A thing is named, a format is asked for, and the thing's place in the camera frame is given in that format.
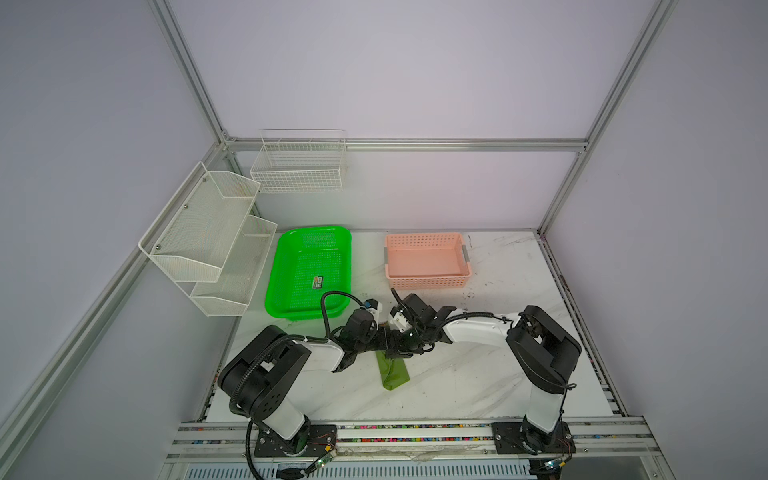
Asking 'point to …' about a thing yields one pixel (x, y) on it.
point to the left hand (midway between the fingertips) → (394, 335)
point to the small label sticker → (317, 282)
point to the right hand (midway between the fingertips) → (384, 356)
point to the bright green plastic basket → (304, 264)
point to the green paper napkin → (394, 372)
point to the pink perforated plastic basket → (426, 261)
